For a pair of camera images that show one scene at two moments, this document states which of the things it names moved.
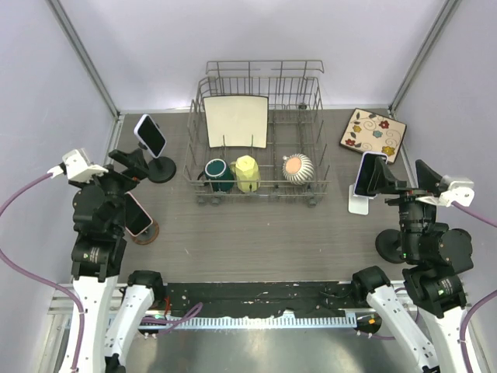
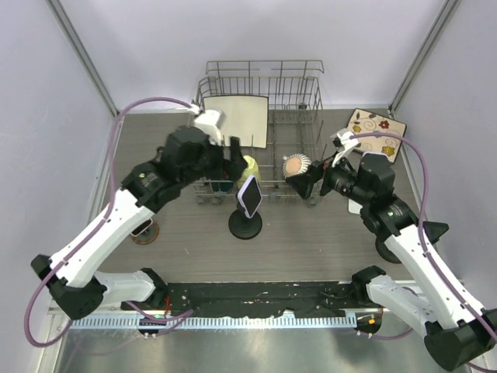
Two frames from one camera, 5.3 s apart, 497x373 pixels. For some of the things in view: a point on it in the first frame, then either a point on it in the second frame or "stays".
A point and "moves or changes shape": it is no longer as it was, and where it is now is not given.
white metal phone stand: [357, 204] stays
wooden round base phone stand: [147, 236] stays
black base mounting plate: [241, 300] stays
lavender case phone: [150, 136] -> [249, 196]
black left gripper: [136, 164] -> [224, 168]
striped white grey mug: [297, 167] stays
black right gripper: [381, 179] -> [303, 183]
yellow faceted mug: [247, 173] stays
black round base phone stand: [161, 169] moves or changes shape
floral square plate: [369, 132] stays
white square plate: [236, 120] stays
